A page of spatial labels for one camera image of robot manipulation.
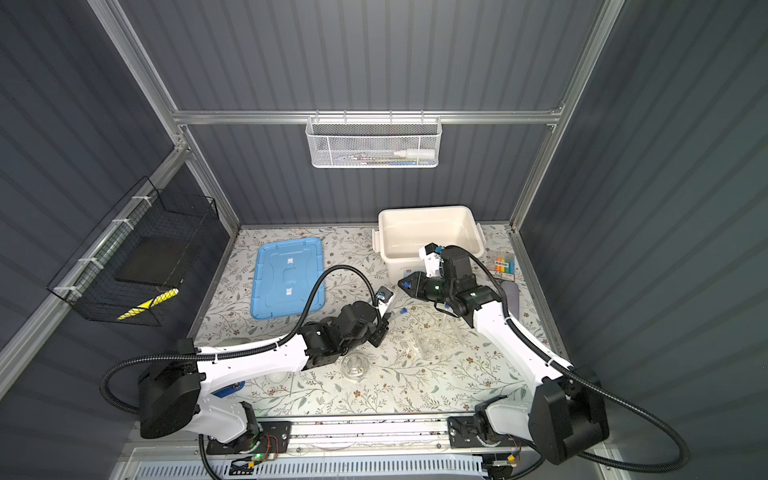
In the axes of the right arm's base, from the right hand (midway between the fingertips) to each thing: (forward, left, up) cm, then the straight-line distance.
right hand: (403, 286), depth 79 cm
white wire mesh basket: (+71, +11, +1) cm, 72 cm away
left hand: (-5, +4, -5) cm, 8 cm away
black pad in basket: (+2, +63, +10) cm, 63 cm away
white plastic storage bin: (+32, 0, -11) cm, 34 cm away
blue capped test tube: (+3, 0, -19) cm, 19 cm away
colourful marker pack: (+20, -36, -19) cm, 45 cm away
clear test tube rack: (-6, -11, -20) cm, 24 cm away
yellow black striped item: (-8, +59, +7) cm, 60 cm away
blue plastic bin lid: (+16, +42, -18) cm, 49 cm away
